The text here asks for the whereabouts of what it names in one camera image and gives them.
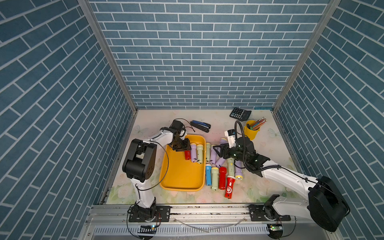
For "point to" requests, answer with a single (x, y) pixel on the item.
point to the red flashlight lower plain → (222, 178)
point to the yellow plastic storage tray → (176, 172)
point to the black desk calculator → (240, 114)
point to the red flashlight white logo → (229, 186)
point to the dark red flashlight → (187, 155)
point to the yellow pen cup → (251, 134)
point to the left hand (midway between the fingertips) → (191, 148)
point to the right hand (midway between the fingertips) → (218, 146)
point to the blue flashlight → (208, 174)
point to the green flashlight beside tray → (208, 152)
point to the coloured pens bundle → (257, 124)
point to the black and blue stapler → (202, 126)
